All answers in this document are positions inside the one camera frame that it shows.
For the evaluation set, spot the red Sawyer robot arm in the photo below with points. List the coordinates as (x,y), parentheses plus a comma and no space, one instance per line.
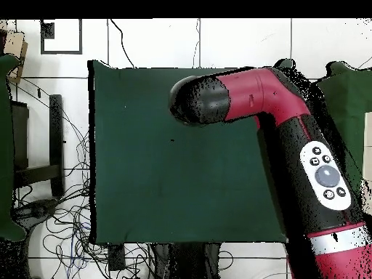
(261,96)

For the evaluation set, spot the dark green table cloth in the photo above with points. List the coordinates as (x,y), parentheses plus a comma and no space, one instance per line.
(174,174)

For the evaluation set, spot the black power strip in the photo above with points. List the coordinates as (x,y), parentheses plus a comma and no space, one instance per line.
(116,257)

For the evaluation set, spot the black metal stand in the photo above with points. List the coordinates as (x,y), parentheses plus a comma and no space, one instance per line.
(56,130)

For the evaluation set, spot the black box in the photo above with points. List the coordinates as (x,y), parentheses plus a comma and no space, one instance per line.
(20,133)

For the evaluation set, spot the green cloth on side table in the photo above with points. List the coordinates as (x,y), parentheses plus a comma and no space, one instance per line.
(348,101)
(5,145)

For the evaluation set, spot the white box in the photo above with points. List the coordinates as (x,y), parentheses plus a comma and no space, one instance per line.
(367,197)
(368,162)

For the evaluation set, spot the tan cardboard piece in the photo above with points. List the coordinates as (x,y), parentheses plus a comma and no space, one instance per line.
(14,43)

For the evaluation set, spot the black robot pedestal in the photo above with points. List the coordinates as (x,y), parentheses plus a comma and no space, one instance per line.
(186,261)

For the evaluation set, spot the grey pedestal foot with knob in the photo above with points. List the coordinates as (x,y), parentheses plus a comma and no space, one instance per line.
(37,210)

